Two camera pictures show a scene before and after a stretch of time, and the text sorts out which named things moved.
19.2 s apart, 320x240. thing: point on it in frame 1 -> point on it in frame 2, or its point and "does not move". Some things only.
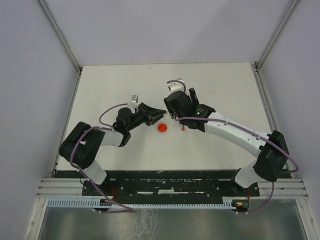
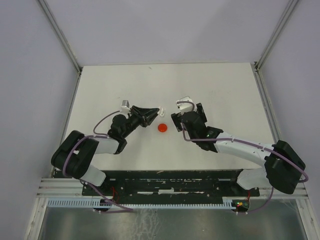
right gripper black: x=193 y=96 -> x=176 y=120
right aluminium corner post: x=285 y=17 does not move
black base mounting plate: x=170 y=183 does not move
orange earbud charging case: x=162 y=127 does not move
